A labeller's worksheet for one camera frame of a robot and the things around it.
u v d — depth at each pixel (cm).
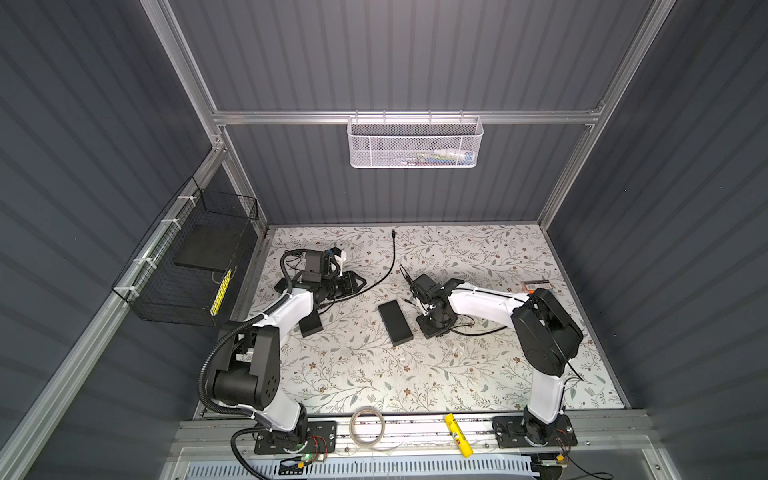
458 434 72
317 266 72
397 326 92
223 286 70
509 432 73
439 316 77
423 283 77
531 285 102
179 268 72
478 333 92
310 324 91
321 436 73
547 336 51
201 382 41
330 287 77
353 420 75
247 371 45
